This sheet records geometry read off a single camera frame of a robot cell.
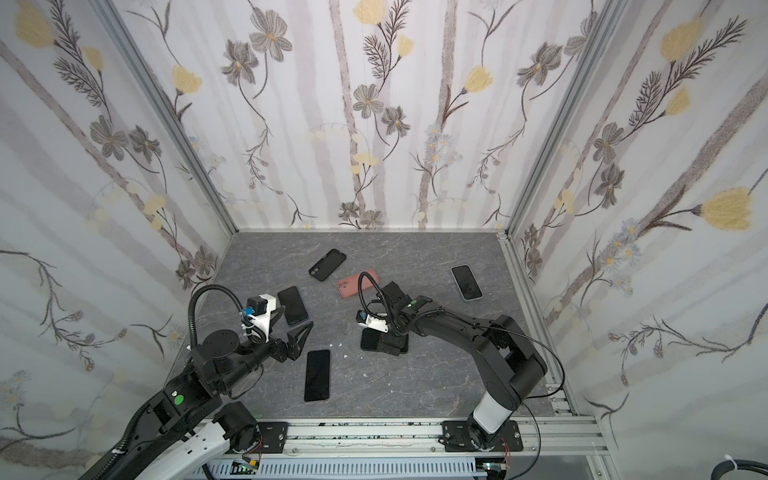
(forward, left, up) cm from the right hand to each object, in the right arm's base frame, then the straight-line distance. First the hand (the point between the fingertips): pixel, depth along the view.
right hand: (381, 321), depth 88 cm
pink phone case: (+17, +12, -8) cm, 22 cm away
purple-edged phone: (+20, -30, -7) cm, 37 cm away
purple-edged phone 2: (-15, +18, -6) cm, 24 cm away
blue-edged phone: (-8, +3, +5) cm, 10 cm away
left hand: (-7, +20, +19) cm, 29 cm away
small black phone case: (+26, +22, -10) cm, 35 cm away
